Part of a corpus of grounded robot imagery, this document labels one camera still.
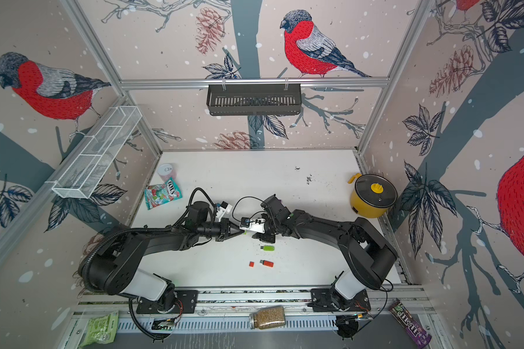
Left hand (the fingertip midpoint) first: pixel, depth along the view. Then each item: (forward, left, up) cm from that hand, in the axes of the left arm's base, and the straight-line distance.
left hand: (245, 229), depth 82 cm
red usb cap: (-10, -2, -8) cm, 14 cm away
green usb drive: (-4, -9, -8) cm, 13 cm away
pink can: (+33, +43, -4) cm, 54 cm away
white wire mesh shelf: (+12, +54, +22) cm, 60 cm away
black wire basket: (+60, -2, +19) cm, 63 cm away
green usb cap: (-1, 0, -2) cm, 2 cm away
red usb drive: (-10, -8, -9) cm, 16 cm away
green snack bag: (-31, +45, -8) cm, 55 cm away
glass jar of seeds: (-27, -9, -4) cm, 29 cm away
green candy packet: (+20, +42, -6) cm, 47 cm away
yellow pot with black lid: (+17, -55, -2) cm, 57 cm away
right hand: (+3, -4, -3) cm, 6 cm away
